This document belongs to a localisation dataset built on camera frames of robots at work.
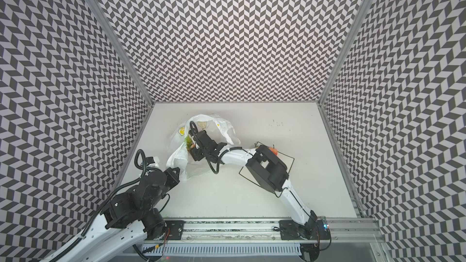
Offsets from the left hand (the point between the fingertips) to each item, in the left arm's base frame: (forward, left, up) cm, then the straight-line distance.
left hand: (181, 170), depth 74 cm
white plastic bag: (+3, 0, +5) cm, 6 cm away
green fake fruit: (+11, -2, +5) cm, 12 cm away
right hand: (+15, -1, -12) cm, 20 cm away
